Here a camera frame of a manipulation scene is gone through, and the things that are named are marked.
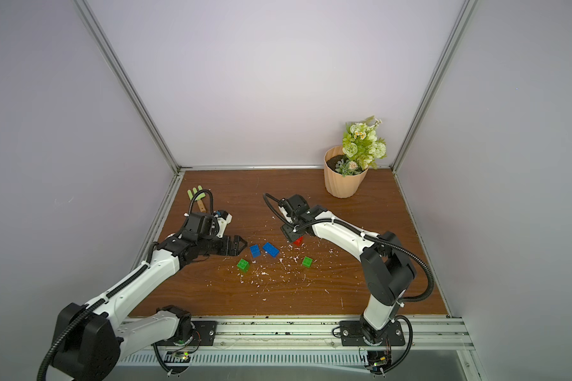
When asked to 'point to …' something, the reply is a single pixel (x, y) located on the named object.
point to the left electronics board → (177, 356)
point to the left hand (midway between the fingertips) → (240, 241)
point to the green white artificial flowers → (362, 148)
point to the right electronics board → (379, 360)
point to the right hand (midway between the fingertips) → (294, 225)
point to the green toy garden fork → (201, 204)
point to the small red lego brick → (299, 241)
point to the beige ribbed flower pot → (338, 186)
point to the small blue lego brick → (255, 251)
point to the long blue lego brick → (271, 249)
